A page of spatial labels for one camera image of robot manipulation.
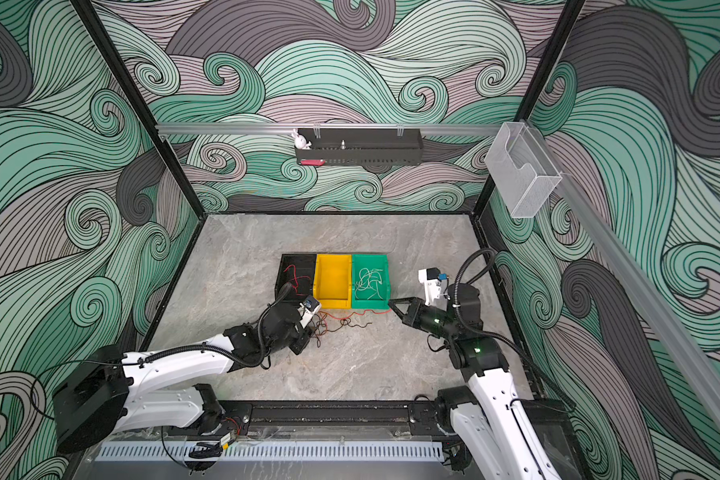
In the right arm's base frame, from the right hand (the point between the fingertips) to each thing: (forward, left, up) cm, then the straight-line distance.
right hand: (390, 305), depth 71 cm
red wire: (+5, +13, -20) cm, 24 cm away
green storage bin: (+25, +4, -17) cm, 31 cm away
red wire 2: (+20, +30, -21) cm, 41 cm away
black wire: (0, +19, -16) cm, 24 cm away
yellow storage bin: (+20, +17, -23) cm, 35 cm away
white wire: (+19, +5, -19) cm, 27 cm away
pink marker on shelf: (+42, +22, +11) cm, 49 cm away
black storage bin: (+22, +29, -20) cm, 41 cm away
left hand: (+2, +21, -14) cm, 26 cm away
